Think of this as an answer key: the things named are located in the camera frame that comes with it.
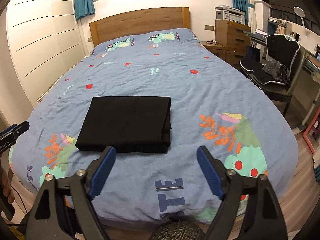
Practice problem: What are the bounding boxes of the wooden headboard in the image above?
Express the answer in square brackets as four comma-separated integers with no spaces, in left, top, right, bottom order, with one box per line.
[89,7,190,46]

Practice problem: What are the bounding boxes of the white wardrobe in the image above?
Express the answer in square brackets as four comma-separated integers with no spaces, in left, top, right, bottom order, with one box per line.
[6,0,85,106]

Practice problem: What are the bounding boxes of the wooden drawer chest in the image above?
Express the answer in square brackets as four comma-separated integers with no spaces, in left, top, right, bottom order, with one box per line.
[215,20,251,69]

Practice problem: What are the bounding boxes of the black office chair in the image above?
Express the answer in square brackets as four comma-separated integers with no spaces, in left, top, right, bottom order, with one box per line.
[239,34,306,118]

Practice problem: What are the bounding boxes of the black pants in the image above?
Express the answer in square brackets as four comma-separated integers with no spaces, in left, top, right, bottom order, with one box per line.
[75,96,171,153]

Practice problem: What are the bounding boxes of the blue patterned bed cover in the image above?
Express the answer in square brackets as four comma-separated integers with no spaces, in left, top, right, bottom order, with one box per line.
[9,29,298,229]

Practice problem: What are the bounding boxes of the white desk lamp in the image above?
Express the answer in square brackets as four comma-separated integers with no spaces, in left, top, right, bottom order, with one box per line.
[293,6,308,34]

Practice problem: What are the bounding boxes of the wooden nightstand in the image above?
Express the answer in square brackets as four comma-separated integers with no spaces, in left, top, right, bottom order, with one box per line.
[201,41,227,61]

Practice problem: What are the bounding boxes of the white printer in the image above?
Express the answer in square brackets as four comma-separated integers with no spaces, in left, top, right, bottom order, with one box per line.
[215,5,245,24]

